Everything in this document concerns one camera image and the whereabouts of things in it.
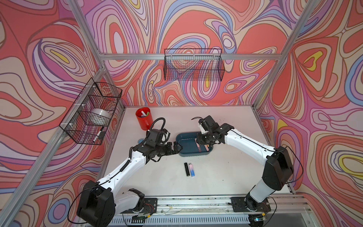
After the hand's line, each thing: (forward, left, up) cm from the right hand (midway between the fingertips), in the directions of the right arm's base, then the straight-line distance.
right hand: (199, 144), depth 84 cm
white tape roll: (+5, +51, +22) cm, 56 cm away
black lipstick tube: (-11, +8, -10) cm, 17 cm away
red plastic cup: (+20, +36, +3) cm, 41 cm away
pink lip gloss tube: (+3, -1, -10) cm, 10 cm away
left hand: (-4, +13, +2) cm, 14 cm away
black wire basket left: (+7, +60, +19) cm, 63 cm away
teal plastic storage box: (+10, +7, -12) cm, 17 cm away
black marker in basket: (-1, +54, +15) cm, 56 cm away
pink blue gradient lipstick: (-11, +5, -11) cm, 17 cm away
